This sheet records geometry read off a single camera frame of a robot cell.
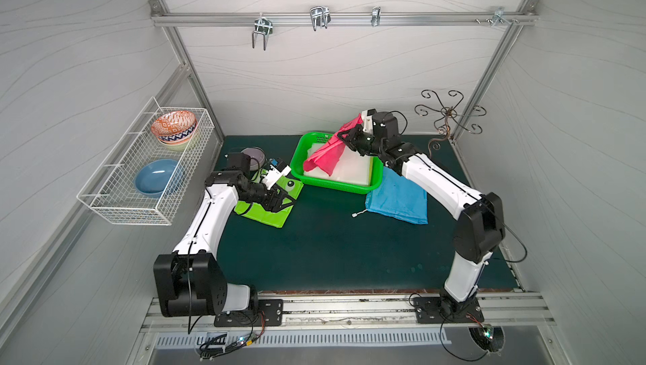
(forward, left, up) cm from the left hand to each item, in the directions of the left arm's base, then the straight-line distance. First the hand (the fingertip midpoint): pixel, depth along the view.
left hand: (287, 197), depth 79 cm
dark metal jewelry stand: (+26, -53, +9) cm, 60 cm away
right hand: (+18, -15, +12) cm, 26 cm away
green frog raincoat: (+15, +3, -16) cm, 22 cm away
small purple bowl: (+28, +19, -14) cm, 37 cm away
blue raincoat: (+11, -40, -16) cm, 45 cm away
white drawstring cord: (+4, -23, -19) cm, 30 cm away
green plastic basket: (+27, 0, -10) cm, 29 cm away
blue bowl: (-3, +34, +15) cm, 37 cm away
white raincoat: (+23, -22, -14) cm, 35 cm away
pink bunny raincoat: (+11, -12, +6) cm, 18 cm away
